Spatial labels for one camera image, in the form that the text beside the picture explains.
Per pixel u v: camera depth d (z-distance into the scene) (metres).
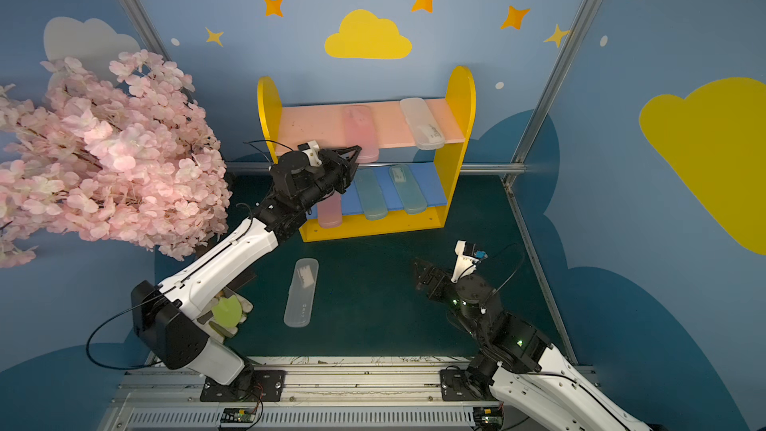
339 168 0.62
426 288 0.61
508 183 1.26
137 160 0.41
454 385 0.75
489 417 0.73
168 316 0.40
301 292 0.91
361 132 0.76
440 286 0.59
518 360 0.47
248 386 0.69
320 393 0.74
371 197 0.95
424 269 0.61
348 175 0.65
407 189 0.99
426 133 0.75
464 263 0.61
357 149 0.69
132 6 0.75
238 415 0.72
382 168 1.14
